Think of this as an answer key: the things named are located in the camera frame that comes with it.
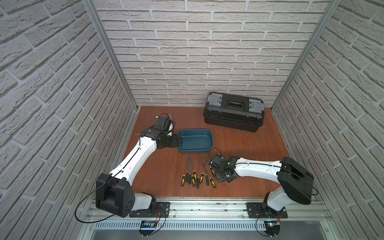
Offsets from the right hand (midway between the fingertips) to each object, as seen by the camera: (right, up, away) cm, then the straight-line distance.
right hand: (222, 176), depth 86 cm
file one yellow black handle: (-23, +1, -1) cm, 23 cm away
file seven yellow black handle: (-12, +1, -1) cm, 12 cm away
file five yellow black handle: (-16, +2, +1) cm, 17 cm away
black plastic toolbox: (+12, +39, +9) cm, 42 cm away
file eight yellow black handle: (-9, +1, -1) cm, 9 cm away
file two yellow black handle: (-21, +2, 0) cm, 21 cm away
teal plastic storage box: (-16, +19, +18) cm, 30 cm away
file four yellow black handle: (-17, +1, -2) cm, 18 cm away
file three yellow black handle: (-19, +2, 0) cm, 19 cm away
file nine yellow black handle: (-6, -2, -4) cm, 7 cm away
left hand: (-26, +22, -3) cm, 34 cm away
